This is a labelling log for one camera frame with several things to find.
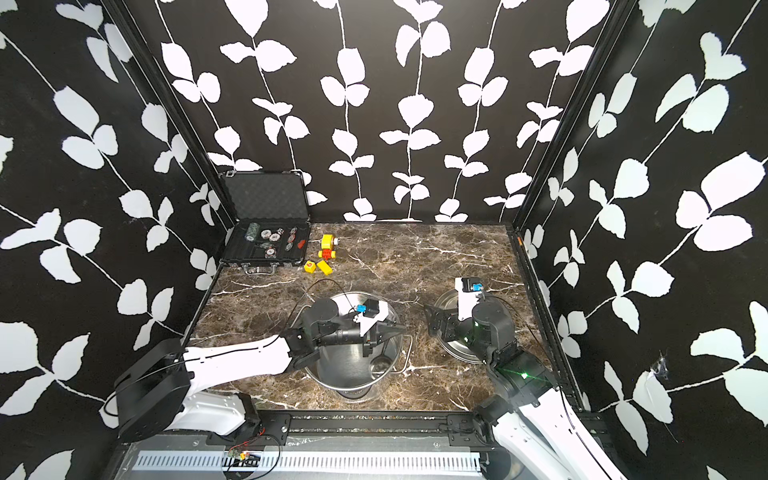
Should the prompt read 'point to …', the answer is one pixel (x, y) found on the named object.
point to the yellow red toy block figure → (327, 246)
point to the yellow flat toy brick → (326, 269)
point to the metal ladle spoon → (380, 364)
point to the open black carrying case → (272, 221)
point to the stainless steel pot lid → (456, 349)
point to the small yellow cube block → (310, 266)
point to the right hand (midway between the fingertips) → (437, 299)
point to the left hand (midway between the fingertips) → (403, 325)
